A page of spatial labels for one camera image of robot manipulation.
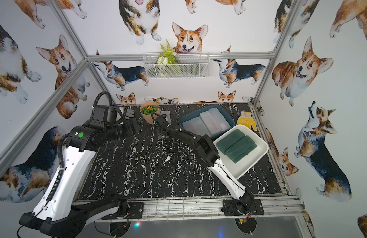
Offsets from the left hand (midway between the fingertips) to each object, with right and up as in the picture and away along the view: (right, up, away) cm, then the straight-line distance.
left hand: (137, 125), depth 68 cm
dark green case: (+54, -15, +22) cm, 60 cm away
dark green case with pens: (+45, -13, +24) cm, 53 cm away
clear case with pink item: (+38, -1, +36) cm, 52 cm away
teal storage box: (+52, +3, +38) cm, 64 cm away
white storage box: (+51, -27, +17) cm, 60 cm away
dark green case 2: (+57, -19, +21) cm, 64 cm away
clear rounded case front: (+46, 0, +36) cm, 58 cm away
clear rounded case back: (+6, +6, +48) cm, 48 cm away
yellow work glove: (+66, +1, +42) cm, 78 cm away
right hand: (+6, -6, +33) cm, 34 cm away
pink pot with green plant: (-6, +10, +35) cm, 36 cm away
